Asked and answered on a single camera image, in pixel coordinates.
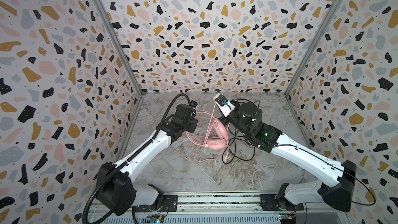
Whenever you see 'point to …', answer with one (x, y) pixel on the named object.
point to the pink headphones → (219, 131)
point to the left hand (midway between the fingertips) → (192, 116)
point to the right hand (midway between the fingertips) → (217, 97)
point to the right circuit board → (287, 219)
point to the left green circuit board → (153, 219)
